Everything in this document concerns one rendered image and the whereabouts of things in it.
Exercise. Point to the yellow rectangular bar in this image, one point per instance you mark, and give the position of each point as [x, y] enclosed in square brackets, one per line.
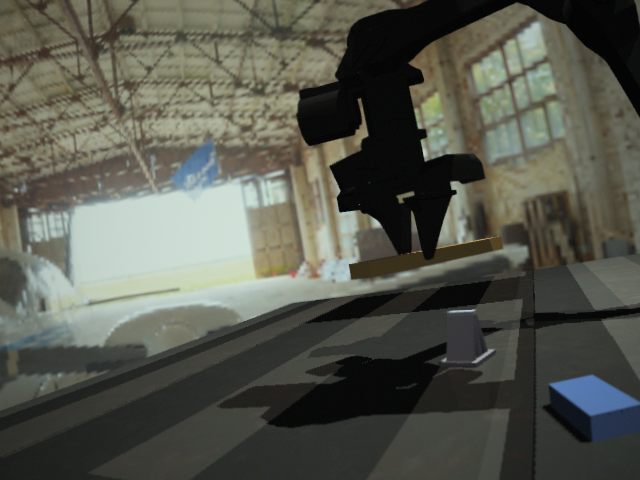
[409, 261]

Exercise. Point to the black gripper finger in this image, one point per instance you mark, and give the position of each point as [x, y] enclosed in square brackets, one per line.
[429, 210]
[396, 221]

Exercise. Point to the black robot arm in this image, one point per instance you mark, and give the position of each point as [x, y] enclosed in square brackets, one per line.
[375, 68]

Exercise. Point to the blue rectangular block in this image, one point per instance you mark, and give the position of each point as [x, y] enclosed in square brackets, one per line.
[595, 408]

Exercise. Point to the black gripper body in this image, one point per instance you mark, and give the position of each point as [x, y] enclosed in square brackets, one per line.
[421, 176]

